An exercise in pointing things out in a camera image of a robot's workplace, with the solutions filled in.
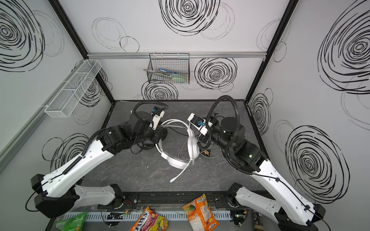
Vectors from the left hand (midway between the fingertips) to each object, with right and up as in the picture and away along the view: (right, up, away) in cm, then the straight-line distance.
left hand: (164, 129), depth 68 cm
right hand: (+13, +6, -10) cm, 18 cm away
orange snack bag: (+17, -41, -1) cm, 44 cm away
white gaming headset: (+7, -12, -11) cm, 18 cm away
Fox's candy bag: (-7, -42, -2) cm, 43 cm away
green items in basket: (+2, +29, +19) cm, 35 cm away
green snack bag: (-40, -43, -2) cm, 59 cm away
